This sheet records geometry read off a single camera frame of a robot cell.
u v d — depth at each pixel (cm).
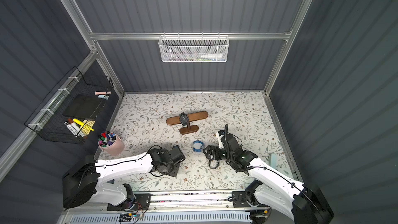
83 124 70
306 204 40
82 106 74
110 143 81
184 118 86
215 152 72
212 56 94
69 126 68
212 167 84
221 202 74
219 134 77
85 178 42
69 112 72
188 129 99
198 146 93
